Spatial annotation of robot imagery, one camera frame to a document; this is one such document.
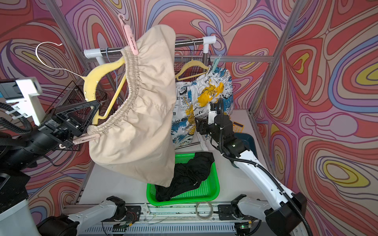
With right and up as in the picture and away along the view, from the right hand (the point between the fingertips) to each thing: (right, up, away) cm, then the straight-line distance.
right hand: (200, 122), depth 72 cm
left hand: (-26, +3, -40) cm, 48 cm away
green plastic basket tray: (+5, -38, +9) cm, 39 cm away
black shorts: (-7, -30, +6) cm, 31 cm away
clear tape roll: (+6, -47, +3) cm, 48 cm away
